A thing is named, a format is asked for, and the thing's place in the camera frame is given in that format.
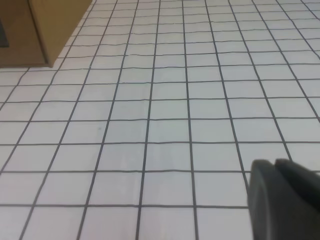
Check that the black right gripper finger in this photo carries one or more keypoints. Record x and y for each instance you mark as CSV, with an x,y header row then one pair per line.
x,y
283,201

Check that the white grid tablecloth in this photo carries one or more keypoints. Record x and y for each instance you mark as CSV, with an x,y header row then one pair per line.
x,y
147,124

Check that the brown cardboard shoebox shell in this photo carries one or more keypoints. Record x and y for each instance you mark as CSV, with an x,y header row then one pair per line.
x,y
34,32

